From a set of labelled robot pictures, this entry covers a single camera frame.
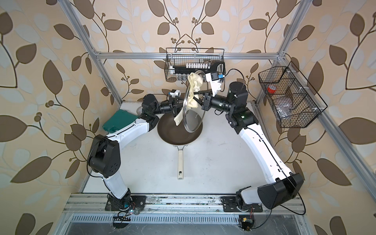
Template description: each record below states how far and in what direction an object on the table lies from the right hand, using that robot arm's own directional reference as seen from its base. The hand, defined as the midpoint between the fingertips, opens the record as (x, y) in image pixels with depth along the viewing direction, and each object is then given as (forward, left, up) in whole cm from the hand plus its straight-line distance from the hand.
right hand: (190, 94), depth 61 cm
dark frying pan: (+7, +10, -43) cm, 45 cm away
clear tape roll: (+30, +41, -41) cm, 65 cm away
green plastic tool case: (+22, +53, -41) cm, 70 cm away
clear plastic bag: (+3, -47, -13) cm, 49 cm away
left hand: (+2, +2, -7) cm, 7 cm away
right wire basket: (+5, -52, -12) cm, 54 cm away
